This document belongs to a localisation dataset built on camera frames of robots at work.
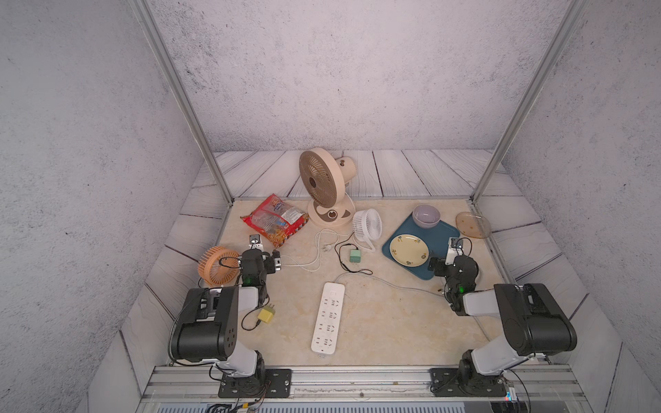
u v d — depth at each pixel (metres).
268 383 0.72
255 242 0.81
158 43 0.75
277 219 1.07
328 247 1.02
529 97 0.87
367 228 0.96
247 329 0.83
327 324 0.82
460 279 0.72
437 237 1.05
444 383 0.72
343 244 1.05
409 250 1.02
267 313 0.85
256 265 0.74
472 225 1.11
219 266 0.71
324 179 0.92
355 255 1.01
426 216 1.11
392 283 0.94
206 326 0.47
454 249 0.79
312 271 0.97
